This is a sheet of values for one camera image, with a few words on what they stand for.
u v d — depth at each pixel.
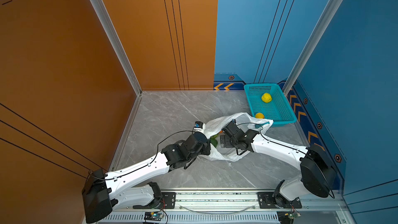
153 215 0.71
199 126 0.66
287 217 0.70
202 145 0.57
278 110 1.07
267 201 0.72
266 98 1.10
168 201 0.74
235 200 0.75
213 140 0.90
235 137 0.64
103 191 0.40
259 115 0.99
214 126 0.75
